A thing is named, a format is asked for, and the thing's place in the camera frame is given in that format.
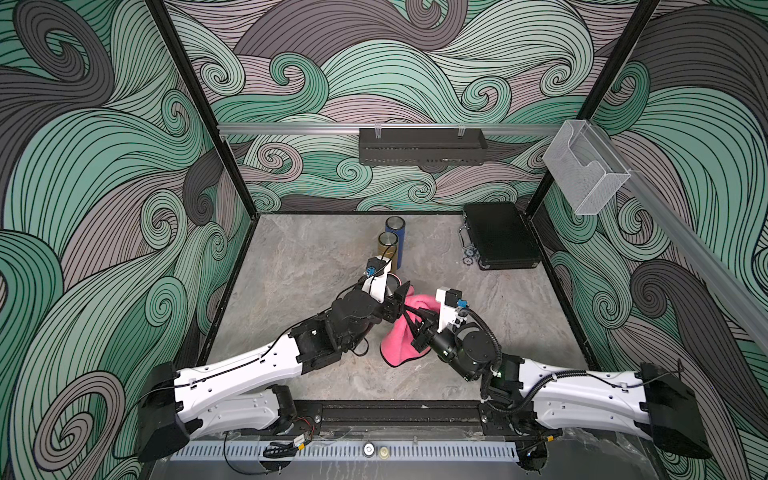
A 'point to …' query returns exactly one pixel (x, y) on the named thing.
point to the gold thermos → (388, 247)
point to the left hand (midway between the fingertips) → (399, 277)
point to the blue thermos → (396, 224)
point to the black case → (500, 236)
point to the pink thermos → (393, 281)
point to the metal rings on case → (470, 250)
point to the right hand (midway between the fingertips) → (399, 312)
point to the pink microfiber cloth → (397, 345)
